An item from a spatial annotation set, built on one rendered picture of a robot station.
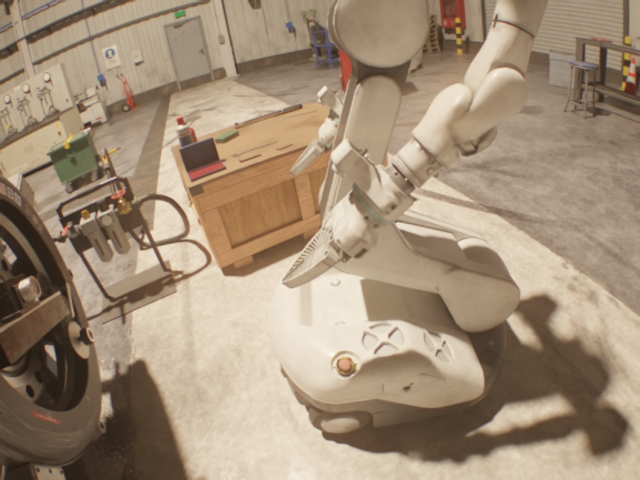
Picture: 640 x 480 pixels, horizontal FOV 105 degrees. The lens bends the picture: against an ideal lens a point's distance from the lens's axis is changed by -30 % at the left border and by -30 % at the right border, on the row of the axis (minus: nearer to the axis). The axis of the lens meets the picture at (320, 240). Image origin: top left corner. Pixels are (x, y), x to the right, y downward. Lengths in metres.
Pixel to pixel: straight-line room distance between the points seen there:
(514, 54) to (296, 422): 1.03
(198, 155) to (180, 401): 1.03
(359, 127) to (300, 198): 1.02
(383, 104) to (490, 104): 0.23
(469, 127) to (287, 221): 1.30
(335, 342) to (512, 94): 0.59
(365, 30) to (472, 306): 0.66
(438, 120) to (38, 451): 0.86
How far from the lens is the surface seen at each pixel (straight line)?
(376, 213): 0.47
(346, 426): 0.97
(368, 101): 0.62
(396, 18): 0.58
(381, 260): 0.71
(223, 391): 1.22
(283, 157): 1.52
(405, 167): 0.47
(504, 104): 0.47
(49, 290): 1.12
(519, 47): 0.49
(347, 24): 0.57
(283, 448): 1.07
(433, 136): 0.46
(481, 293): 0.87
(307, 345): 0.78
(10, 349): 0.74
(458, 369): 0.85
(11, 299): 0.72
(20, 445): 0.73
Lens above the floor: 0.96
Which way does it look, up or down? 34 degrees down
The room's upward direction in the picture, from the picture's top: 10 degrees counter-clockwise
